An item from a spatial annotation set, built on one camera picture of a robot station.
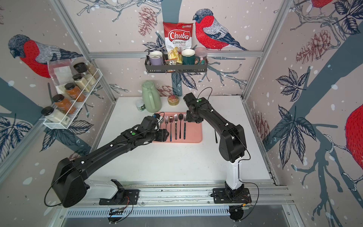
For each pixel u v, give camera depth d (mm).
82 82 761
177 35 783
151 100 952
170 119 1037
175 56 856
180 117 1069
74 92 710
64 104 654
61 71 692
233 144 502
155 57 795
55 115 607
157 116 740
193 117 767
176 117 1069
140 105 1102
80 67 777
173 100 1146
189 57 798
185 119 1069
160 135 721
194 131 1005
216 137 974
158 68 875
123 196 696
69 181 395
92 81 839
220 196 728
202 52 856
